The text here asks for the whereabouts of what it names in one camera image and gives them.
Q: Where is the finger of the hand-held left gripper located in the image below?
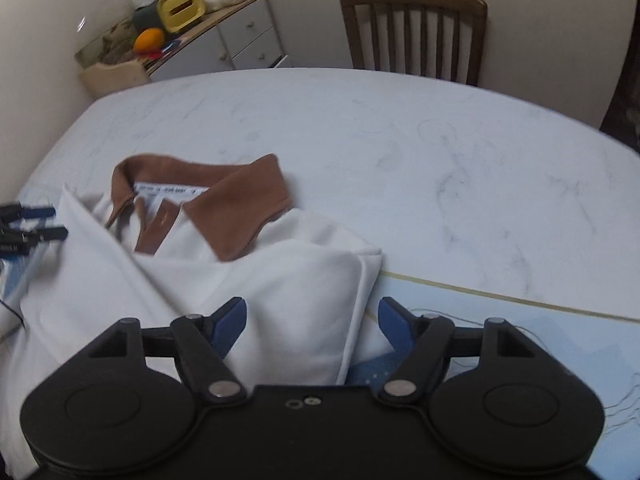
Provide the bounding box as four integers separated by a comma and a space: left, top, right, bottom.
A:
0, 226, 69, 257
0, 203, 56, 223

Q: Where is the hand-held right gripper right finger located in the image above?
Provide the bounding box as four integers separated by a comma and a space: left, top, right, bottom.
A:
377, 297, 539, 406

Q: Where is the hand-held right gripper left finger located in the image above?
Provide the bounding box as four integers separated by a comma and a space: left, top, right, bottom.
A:
89, 297, 247, 406

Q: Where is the white polo shirt brown collar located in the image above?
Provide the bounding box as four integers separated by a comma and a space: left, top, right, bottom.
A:
0, 154, 384, 477

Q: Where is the red packet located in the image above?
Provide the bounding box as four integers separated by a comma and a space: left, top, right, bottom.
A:
145, 42, 177, 62

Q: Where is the orange fruit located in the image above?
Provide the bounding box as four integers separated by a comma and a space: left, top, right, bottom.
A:
134, 28, 166, 55

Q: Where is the dark green pouch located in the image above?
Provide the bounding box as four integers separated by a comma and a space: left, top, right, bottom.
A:
132, 5, 166, 36

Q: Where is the yellow slotted container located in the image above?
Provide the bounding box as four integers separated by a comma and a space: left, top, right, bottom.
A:
156, 0, 206, 36

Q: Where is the wooden slatted chair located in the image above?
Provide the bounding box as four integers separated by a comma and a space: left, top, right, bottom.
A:
339, 0, 489, 87

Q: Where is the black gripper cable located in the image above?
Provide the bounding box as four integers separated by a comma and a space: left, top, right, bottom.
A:
0, 260, 27, 332

